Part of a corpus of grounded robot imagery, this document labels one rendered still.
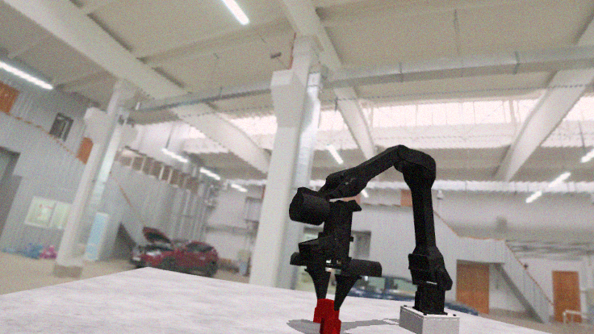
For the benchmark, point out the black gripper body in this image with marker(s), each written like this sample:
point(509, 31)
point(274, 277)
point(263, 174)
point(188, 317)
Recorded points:
point(354, 267)

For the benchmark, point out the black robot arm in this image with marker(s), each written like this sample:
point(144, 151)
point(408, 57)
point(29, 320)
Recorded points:
point(426, 263)

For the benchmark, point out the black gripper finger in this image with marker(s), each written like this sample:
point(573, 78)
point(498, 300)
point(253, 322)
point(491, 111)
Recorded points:
point(343, 287)
point(320, 281)

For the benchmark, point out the red cube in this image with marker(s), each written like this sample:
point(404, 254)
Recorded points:
point(325, 309)
point(316, 319)
point(330, 326)

